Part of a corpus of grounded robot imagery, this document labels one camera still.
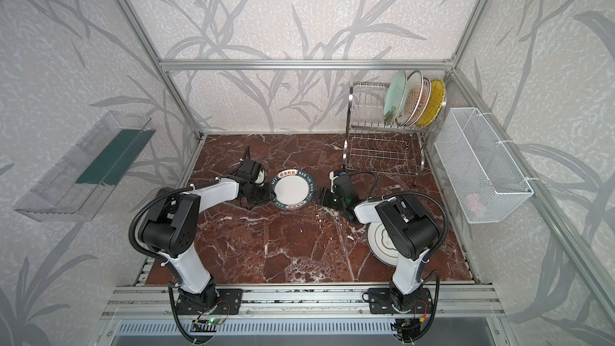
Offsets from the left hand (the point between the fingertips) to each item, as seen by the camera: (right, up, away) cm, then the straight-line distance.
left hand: (276, 188), depth 97 cm
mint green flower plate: (+47, +36, -7) cm, 59 cm away
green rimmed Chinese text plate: (+8, -1, +2) cm, 8 cm away
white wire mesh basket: (+61, +7, -35) cm, 71 cm away
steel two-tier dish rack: (+43, +18, +13) cm, 48 cm away
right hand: (+17, 0, -1) cm, 17 cm away
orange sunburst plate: (+52, +36, -12) cm, 64 cm away
